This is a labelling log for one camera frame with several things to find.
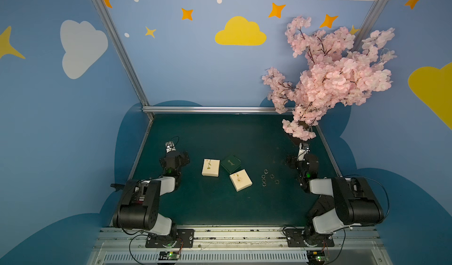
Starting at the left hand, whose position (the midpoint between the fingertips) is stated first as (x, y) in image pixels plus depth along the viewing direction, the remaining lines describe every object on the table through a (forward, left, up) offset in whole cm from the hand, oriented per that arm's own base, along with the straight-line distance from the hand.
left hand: (179, 151), depth 94 cm
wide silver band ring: (-7, -48, -8) cm, 49 cm away
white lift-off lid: (-7, -18, -5) cm, 20 cm away
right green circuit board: (-45, -64, -7) cm, 79 cm away
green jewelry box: (-4, -28, -5) cm, 29 cm away
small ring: (-13, -54, -7) cm, 56 cm away
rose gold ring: (-10, -51, -8) cm, 52 cm away
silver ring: (-10, -46, -8) cm, 48 cm away
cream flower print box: (-14, -33, -4) cm, 36 cm away
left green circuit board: (-46, -4, -7) cm, 47 cm away
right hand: (+2, -66, -1) cm, 66 cm away
